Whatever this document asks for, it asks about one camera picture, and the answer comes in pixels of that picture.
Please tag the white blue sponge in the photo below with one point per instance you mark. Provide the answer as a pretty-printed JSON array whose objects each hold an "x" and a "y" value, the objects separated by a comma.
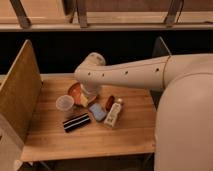
[{"x": 98, "y": 112}]

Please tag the white plastic bottle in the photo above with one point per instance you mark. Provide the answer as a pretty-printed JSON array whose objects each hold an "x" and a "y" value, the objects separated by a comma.
[{"x": 112, "y": 115}]

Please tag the pale ceramic cup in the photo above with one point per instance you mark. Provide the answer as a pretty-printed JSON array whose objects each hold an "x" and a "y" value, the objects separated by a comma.
[{"x": 65, "y": 104}]

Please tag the wooden shelf frame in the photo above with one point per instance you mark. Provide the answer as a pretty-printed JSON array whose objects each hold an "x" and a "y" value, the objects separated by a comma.
[{"x": 105, "y": 15}]

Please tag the black white striped block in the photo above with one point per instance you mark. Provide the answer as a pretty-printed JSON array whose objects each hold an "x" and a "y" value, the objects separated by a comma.
[{"x": 76, "y": 122}]

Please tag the dark red small object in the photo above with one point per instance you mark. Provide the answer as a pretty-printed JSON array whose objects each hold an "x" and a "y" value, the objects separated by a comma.
[{"x": 109, "y": 103}]

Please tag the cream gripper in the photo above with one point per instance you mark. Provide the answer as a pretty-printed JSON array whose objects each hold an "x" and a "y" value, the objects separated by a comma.
[{"x": 87, "y": 95}]

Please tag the orange bowl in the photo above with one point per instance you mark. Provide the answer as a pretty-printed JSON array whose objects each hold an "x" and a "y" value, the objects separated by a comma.
[{"x": 79, "y": 97}]

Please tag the left wooden side panel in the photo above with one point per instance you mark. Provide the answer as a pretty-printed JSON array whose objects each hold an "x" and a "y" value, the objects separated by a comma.
[{"x": 19, "y": 92}]

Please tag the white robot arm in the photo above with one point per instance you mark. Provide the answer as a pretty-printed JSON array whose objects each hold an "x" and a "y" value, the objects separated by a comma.
[{"x": 184, "y": 120}]

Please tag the right dark side panel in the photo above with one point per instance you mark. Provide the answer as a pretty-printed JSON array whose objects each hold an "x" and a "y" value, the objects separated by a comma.
[{"x": 160, "y": 49}]

